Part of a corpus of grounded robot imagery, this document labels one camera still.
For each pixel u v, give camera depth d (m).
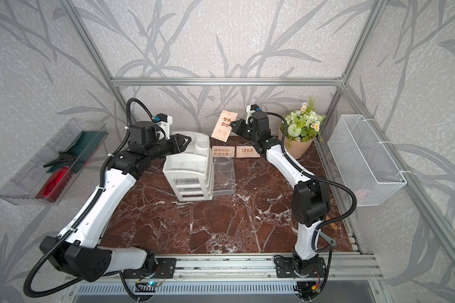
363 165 0.64
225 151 1.13
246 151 1.13
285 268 0.73
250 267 0.75
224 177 1.02
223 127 0.86
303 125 0.84
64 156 0.66
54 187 0.58
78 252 0.37
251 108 0.78
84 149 0.67
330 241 0.80
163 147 0.61
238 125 0.74
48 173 0.64
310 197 0.49
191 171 0.76
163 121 0.63
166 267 0.73
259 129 0.66
